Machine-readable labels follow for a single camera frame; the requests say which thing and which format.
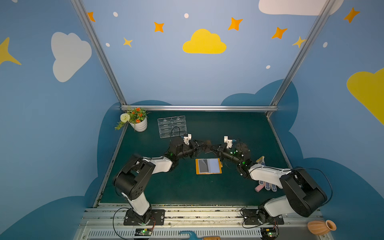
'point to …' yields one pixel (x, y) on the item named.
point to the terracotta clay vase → (319, 227)
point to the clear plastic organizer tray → (172, 126)
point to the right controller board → (269, 233)
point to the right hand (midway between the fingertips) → (209, 144)
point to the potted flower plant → (137, 117)
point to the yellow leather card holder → (208, 166)
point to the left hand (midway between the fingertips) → (208, 146)
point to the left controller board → (143, 232)
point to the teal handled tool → (192, 236)
